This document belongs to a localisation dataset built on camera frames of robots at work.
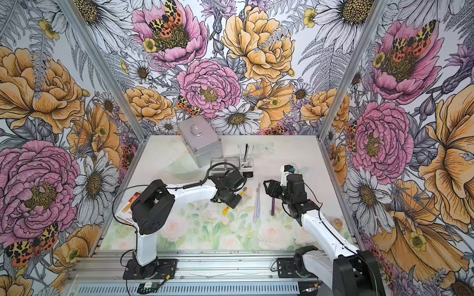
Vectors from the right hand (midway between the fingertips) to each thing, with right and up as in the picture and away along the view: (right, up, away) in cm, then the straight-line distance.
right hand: (267, 187), depth 85 cm
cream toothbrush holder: (-10, +10, +10) cm, 17 cm away
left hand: (-17, -9, +6) cm, 20 cm away
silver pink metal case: (-33, +23, +14) cm, 43 cm away
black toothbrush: (-10, +16, +11) cm, 22 cm away
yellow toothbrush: (-19, -11, +4) cm, 22 cm away
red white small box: (-64, -12, 0) cm, 66 cm away
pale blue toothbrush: (-3, -8, +7) cm, 11 cm away
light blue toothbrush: (-12, +15, +12) cm, 23 cm away
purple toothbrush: (+4, -11, +6) cm, 13 cm away
